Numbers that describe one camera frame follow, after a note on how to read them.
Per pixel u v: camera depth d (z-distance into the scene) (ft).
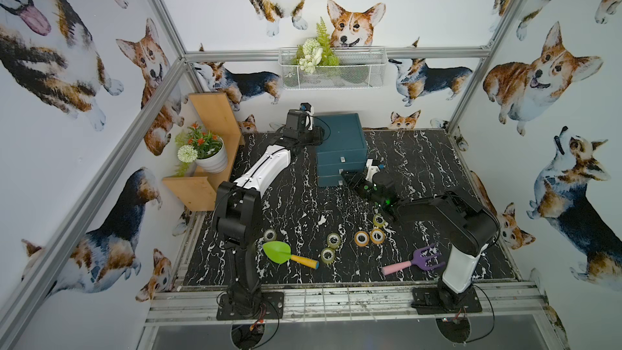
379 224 2.96
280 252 2.72
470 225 1.65
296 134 2.36
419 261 2.70
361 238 2.89
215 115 3.38
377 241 2.88
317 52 2.56
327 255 2.75
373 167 2.85
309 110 2.72
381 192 2.44
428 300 2.41
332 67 2.76
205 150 3.04
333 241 2.83
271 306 2.40
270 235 2.89
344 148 2.82
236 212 1.70
